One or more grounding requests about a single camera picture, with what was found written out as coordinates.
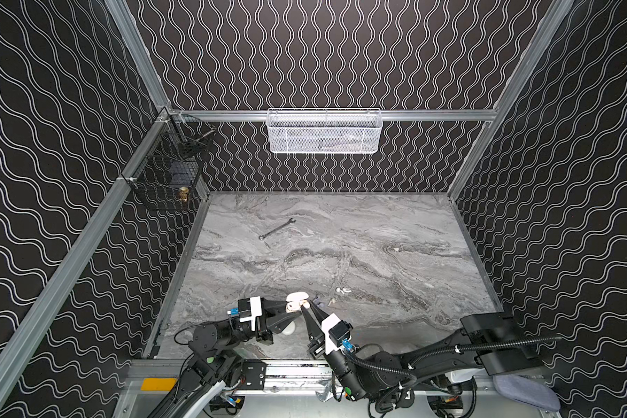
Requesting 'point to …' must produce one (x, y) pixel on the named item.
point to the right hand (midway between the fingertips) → (309, 306)
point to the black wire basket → (171, 172)
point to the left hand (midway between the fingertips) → (299, 312)
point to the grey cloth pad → (528, 390)
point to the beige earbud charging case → (295, 300)
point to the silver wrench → (260, 237)
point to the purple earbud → (317, 300)
